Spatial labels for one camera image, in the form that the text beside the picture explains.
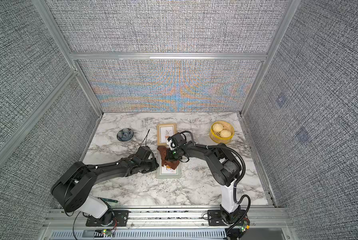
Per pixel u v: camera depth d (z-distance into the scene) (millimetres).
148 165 790
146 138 1056
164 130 1078
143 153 713
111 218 688
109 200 790
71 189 439
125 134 1035
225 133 998
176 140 777
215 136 1003
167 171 882
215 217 723
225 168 509
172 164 897
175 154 817
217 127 1031
